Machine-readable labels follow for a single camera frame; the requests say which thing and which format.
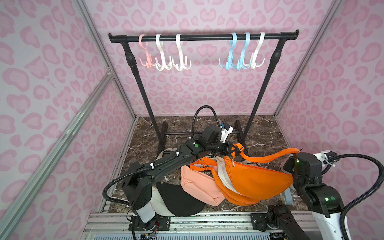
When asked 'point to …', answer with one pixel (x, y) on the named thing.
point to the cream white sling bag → (159, 207)
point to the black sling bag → (179, 202)
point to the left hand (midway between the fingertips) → (239, 150)
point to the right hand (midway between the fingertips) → (294, 157)
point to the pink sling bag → (202, 185)
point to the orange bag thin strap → (253, 159)
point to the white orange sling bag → (231, 177)
